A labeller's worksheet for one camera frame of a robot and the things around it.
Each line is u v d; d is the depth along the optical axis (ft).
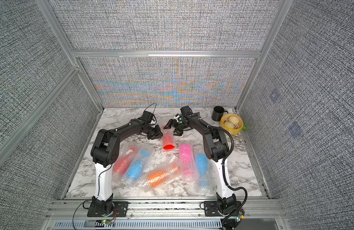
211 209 2.40
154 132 2.94
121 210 2.41
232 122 3.39
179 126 2.93
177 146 3.06
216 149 1.95
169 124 2.97
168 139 2.97
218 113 3.50
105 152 1.83
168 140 2.95
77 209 2.35
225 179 2.02
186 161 2.69
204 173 2.56
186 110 2.82
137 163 2.67
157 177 2.50
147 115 2.74
